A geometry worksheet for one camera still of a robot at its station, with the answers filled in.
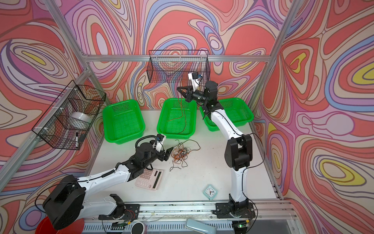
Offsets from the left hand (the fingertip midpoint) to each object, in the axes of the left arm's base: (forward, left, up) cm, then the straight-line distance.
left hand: (169, 144), depth 83 cm
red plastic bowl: (-38, +49, -3) cm, 62 cm away
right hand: (+19, -5, +23) cm, 30 cm away
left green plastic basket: (+29, +39, -13) cm, 51 cm away
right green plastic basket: (+39, -51, -10) cm, 65 cm away
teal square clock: (-22, -23, -13) cm, 35 cm away
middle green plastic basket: (+42, +3, -12) cm, 44 cm away
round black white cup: (-38, +12, -10) cm, 41 cm away
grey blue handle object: (-38, -17, -12) cm, 43 cm away
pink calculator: (-15, +11, -13) cm, 23 cm away
